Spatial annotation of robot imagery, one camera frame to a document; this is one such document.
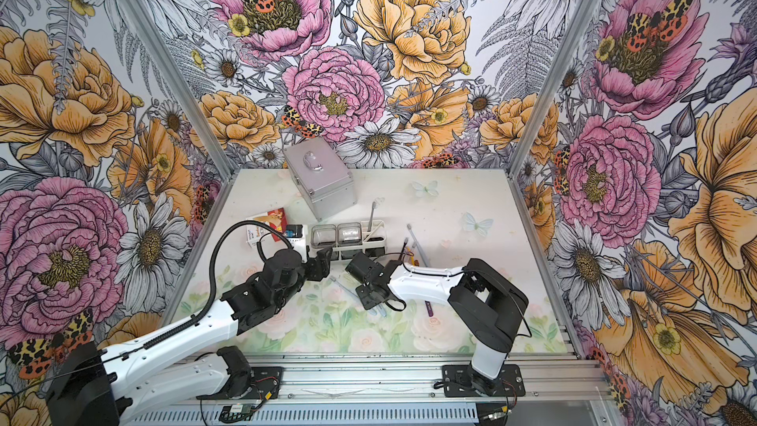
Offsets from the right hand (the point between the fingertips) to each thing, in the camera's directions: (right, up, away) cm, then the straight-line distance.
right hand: (374, 300), depth 88 cm
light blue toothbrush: (-12, +5, +4) cm, 14 cm away
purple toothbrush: (+16, -2, -1) cm, 16 cm away
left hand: (-15, +14, -7) cm, 21 cm away
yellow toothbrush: (+12, +11, +10) cm, 19 cm away
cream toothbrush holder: (-2, +18, +3) cm, 18 cm away
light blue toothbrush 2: (+1, +1, -8) cm, 8 cm away
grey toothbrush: (-1, +24, +4) cm, 24 cm away
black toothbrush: (+10, +15, +14) cm, 23 cm away
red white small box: (-34, +22, +15) cm, 43 cm away
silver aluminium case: (-18, +37, +15) cm, 44 cm away
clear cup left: (-18, +17, +14) cm, 28 cm away
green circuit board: (-33, -22, -15) cm, 43 cm away
